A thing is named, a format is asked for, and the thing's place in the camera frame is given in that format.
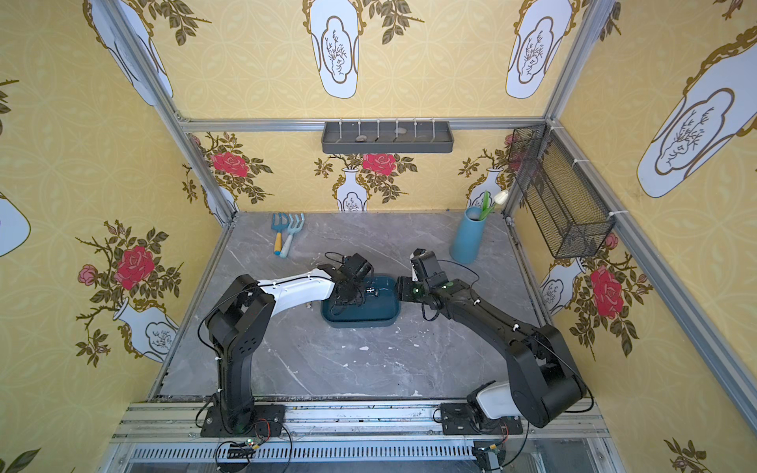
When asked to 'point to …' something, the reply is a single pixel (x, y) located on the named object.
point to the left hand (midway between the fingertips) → (356, 296)
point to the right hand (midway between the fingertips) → (396, 290)
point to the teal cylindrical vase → (467, 239)
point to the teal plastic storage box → (380, 306)
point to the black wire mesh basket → (570, 222)
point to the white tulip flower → (499, 199)
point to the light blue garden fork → (292, 230)
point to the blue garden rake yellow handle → (279, 226)
